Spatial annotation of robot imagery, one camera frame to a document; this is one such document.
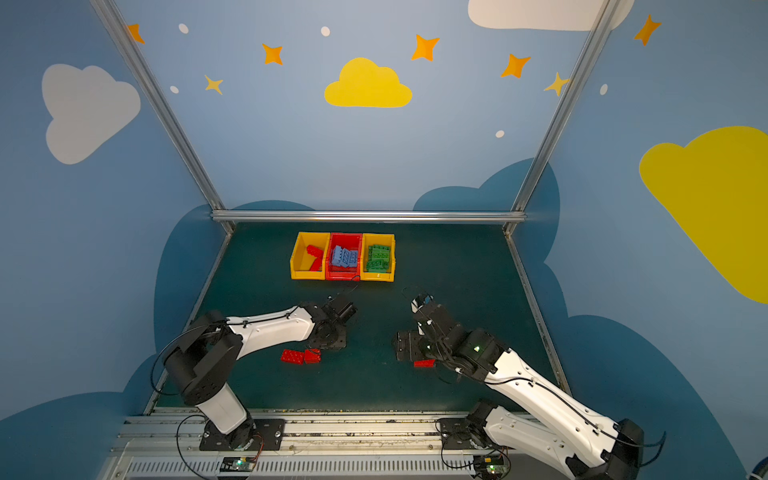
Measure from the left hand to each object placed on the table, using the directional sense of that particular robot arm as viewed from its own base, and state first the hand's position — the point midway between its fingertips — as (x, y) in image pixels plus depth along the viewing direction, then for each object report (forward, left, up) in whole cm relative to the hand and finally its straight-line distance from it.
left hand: (343, 344), depth 90 cm
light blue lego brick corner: (+33, +3, +4) cm, 33 cm away
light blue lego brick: (+29, +5, +5) cm, 30 cm away
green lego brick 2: (+34, -9, +4) cm, 35 cm away
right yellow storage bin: (+38, -12, +6) cm, 40 cm away
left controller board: (-30, +22, 0) cm, 38 cm away
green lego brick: (+29, -10, +3) cm, 30 cm away
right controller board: (-30, -39, -1) cm, 49 cm away
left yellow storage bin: (+32, +19, 0) cm, 37 cm away
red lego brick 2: (-5, +14, +1) cm, 15 cm away
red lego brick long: (+29, +13, +1) cm, 32 cm away
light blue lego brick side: (+33, 0, +1) cm, 33 cm away
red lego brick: (+35, +14, +1) cm, 38 cm away
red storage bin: (+36, 0, +7) cm, 37 cm away
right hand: (-5, -19, +16) cm, 26 cm away
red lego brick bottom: (-4, +8, +1) cm, 10 cm away
